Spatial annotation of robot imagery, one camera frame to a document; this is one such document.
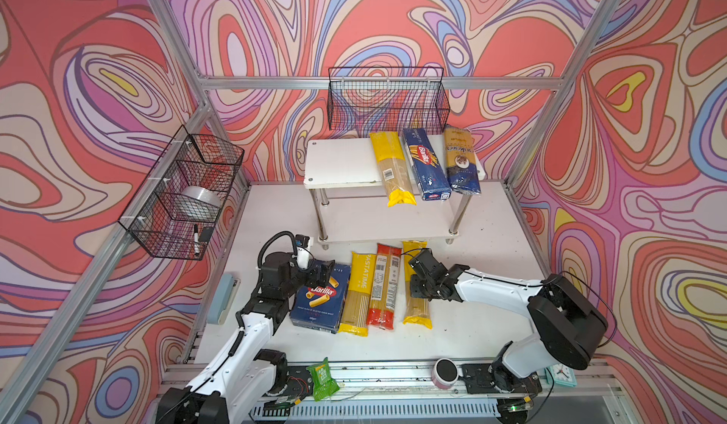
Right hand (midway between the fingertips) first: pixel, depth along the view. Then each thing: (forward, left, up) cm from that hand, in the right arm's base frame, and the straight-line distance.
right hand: (418, 293), depth 90 cm
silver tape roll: (+11, +59, +35) cm, 69 cm away
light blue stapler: (-4, +59, +7) cm, 60 cm away
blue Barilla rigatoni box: (-7, +30, +8) cm, 32 cm away
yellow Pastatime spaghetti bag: (-9, +20, +3) cm, 22 cm away
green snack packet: (-24, +29, +2) cm, 38 cm away
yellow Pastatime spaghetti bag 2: (-7, +2, +4) cm, 8 cm away
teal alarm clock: (-24, -34, +1) cm, 42 cm away
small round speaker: (-23, -3, +5) cm, 24 cm away
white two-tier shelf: (+33, +22, +8) cm, 40 cm away
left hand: (+7, +30, +14) cm, 34 cm away
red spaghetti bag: (0, +11, +4) cm, 12 cm away
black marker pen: (+5, +60, +27) cm, 66 cm away
